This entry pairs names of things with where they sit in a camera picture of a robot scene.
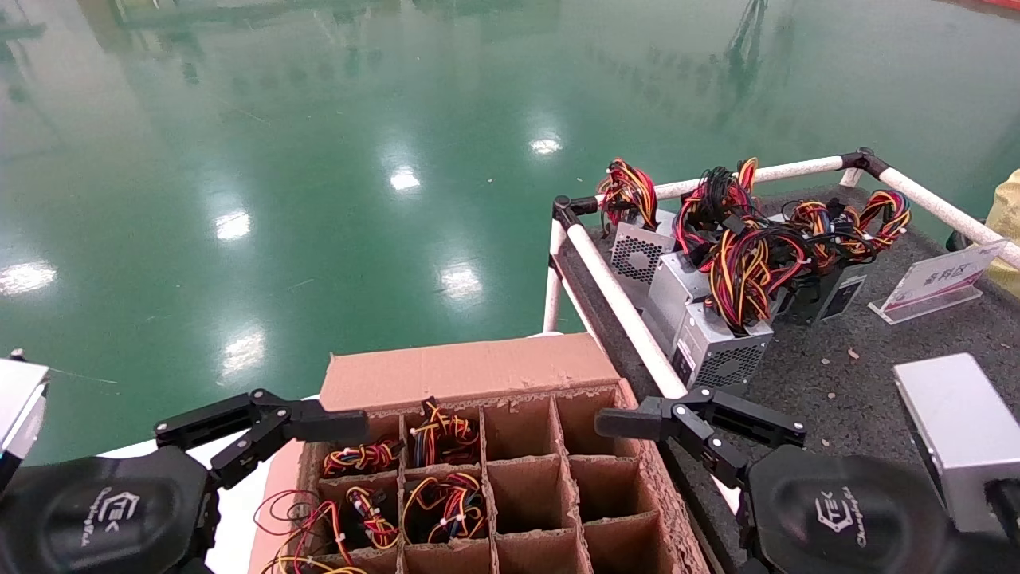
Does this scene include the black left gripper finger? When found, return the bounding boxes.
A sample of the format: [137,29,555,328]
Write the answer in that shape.
[155,390,368,449]
[209,419,369,489]

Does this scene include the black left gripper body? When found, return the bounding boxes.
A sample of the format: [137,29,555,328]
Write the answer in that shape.
[0,445,222,574]

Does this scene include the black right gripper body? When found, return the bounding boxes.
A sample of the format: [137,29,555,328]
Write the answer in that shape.
[739,445,1020,574]

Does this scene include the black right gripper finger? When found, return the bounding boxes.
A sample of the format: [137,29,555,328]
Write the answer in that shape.
[598,422,750,487]
[596,388,806,449]

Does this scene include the silver power supply dark label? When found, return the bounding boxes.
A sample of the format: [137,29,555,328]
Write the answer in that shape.
[672,227,798,395]

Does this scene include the cardboard box with dividers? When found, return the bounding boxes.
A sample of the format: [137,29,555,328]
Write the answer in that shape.
[247,333,710,574]

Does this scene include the plain silver power supply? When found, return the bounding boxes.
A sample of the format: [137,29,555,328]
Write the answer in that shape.
[647,163,759,336]

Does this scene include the black power supply white label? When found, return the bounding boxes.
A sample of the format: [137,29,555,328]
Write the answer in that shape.
[817,190,912,324]

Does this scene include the silver power supply fan grille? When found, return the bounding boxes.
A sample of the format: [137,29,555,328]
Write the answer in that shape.
[598,158,680,285]

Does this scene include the clear acrylic sign holder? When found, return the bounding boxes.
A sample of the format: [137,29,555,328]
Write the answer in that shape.
[869,239,1009,325]

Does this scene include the boxed power supply wire bundle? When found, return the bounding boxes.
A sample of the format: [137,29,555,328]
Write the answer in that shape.
[321,437,402,479]
[344,485,401,551]
[409,396,481,467]
[401,472,488,545]

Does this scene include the boxed power supply loose wires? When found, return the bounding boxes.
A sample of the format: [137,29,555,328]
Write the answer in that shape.
[253,489,369,574]

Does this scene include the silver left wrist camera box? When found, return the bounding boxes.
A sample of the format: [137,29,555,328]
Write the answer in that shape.
[0,357,50,487]

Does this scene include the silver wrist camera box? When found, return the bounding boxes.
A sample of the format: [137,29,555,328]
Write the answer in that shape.
[0,357,50,487]
[892,353,1020,535]

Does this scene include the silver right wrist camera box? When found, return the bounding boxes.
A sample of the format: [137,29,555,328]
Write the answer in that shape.
[892,353,1020,535]

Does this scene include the white pipe table frame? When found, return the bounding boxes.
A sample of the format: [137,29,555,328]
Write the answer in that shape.
[544,147,1020,511]

